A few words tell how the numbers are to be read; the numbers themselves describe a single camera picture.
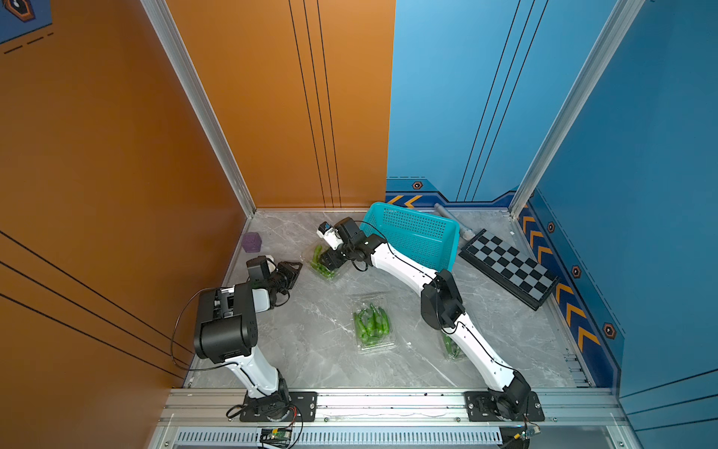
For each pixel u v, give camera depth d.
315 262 0.97
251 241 1.15
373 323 0.85
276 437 0.72
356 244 0.79
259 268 0.76
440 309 0.64
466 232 1.08
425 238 1.09
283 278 0.86
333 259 0.87
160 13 0.69
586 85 0.82
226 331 0.48
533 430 0.69
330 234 0.87
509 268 0.97
